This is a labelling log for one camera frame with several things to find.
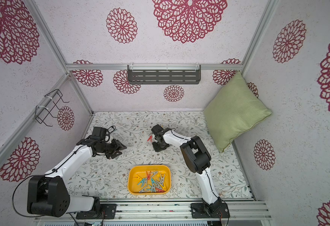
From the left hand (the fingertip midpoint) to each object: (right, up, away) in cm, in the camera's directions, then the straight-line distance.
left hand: (125, 149), depth 84 cm
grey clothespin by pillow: (+18, -15, +1) cm, 23 cm away
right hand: (+19, -1, +14) cm, 23 cm away
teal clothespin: (+11, -19, -2) cm, 22 cm away
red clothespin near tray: (+21, -23, -5) cm, 31 cm away
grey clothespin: (+12, -22, -5) cm, 26 cm away
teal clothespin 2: (+17, -19, -1) cm, 25 cm away
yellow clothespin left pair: (+8, -17, -1) cm, 18 cm away
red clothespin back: (+14, -16, +1) cm, 21 cm away
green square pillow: (+65, +23, -1) cm, 69 cm away
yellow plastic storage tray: (+6, -22, -2) cm, 23 cm away
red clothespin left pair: (+13, +5, +19) cm, 24 cm away
